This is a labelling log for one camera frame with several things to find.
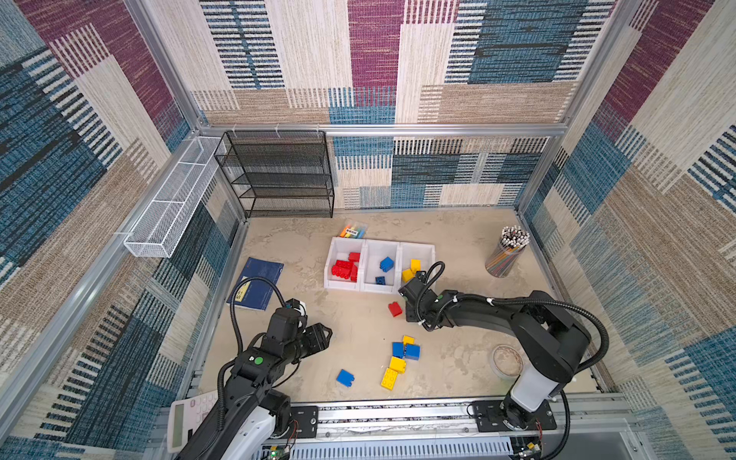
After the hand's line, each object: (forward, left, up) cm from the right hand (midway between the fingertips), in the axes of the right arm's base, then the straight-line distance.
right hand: (417, 312), depth 92 cm
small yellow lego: (-9, +4, +1) cm, 10 cm away
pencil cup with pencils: (+13, -28, +11) cm, 33 cm away
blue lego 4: (-19, +22, +1) cm, 29 cm away
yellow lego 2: (+13, +2, +1) cm, 13 cm away
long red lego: (+14, +24, +3) cm, 28 cm away
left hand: (-9, +27, +9) cm, 30 cm away
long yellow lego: (-20, +10, +1) cm, 22 cm away
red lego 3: (+2, +7, 0) cm, 7 cm away
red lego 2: (+13, +20, +4) cm, 24 cm away
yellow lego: (+16, -1, +3) cm, 16 cm away
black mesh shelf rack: (+51, +47, +17) cm, 72 cm away
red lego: (+21, +20, +2) cm, 29 cm away
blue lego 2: (-12, +7, +1) cm, 14 cm away
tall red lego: (+18, +24, +2) cm, 30 cm away
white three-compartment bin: (+18, +13, 0) cm, 22 cm away
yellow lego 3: (-16, +8, +2) cm, 18 cm away
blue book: (+8, +52, 0) cm, 53 cm away
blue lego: (+17, +9, +3) cm, 19 cm away
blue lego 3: (-13, +3, +1) cm, 13 cm away
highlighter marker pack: (+33, +21, +2) cm, 39 cm away
